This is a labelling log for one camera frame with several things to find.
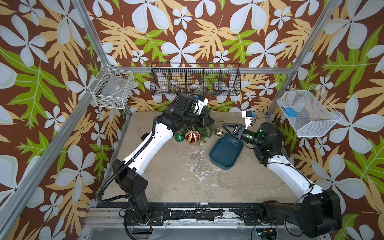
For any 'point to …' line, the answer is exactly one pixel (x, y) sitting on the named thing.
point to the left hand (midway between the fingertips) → (214, 119)
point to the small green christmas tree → (205, 133)
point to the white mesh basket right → (315, 117)
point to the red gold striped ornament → (192, 137)
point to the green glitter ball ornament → (179, 137)
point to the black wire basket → (206, 79)
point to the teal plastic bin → (225, 152)
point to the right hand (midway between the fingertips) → (223, 127)
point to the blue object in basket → (290, 112)
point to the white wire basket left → (111, 88)
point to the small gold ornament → (219, 133)
